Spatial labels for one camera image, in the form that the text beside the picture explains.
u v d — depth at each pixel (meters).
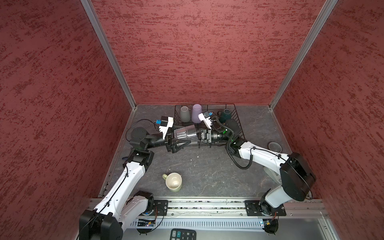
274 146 0.97
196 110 0.99
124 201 0.45
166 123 0.54
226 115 1.00
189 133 0.59
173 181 0.81
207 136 0.62
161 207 0.74
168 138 0.59
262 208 0.67
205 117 0.65
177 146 0.59
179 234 0.67
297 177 0.44
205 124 0.68
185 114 1.00
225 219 0.72
